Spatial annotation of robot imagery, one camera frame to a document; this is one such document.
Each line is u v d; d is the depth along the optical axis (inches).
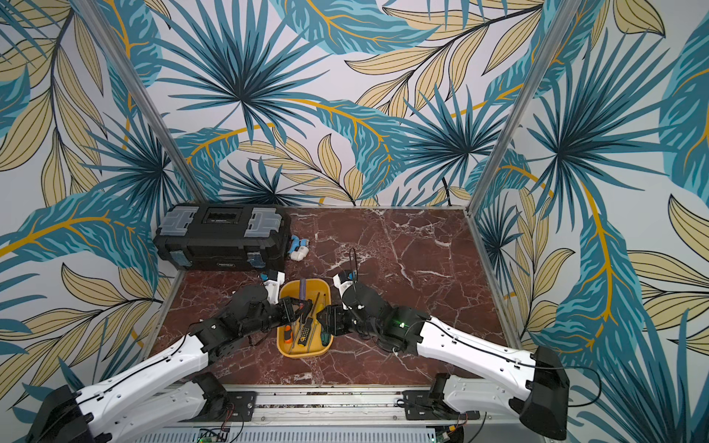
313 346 33.0
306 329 33.7
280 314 26.9
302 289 30.7
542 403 15.0
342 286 25.6
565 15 27.1
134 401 17.7
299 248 40.6
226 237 34.7
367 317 21.0
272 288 27.9
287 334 33.0
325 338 32.4
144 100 33.1
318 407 29.5
